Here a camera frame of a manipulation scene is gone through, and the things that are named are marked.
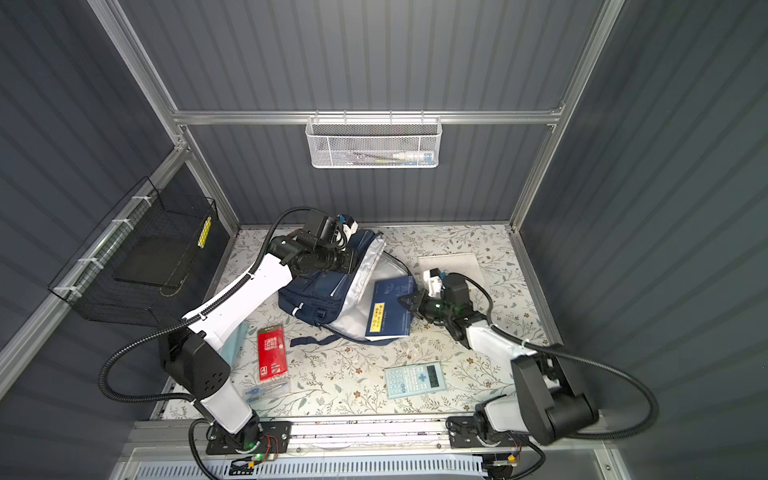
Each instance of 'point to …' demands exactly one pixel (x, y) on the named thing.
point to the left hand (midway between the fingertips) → (360, 260)
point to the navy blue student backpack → (337, 300)
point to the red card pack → (272, 356)
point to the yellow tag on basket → (204, 232)
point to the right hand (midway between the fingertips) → (402, 303)
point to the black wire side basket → (87, 281)
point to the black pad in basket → (155, 260)
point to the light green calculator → (414, 379)
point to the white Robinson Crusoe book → (463, 263)
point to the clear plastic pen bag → (266, 389)
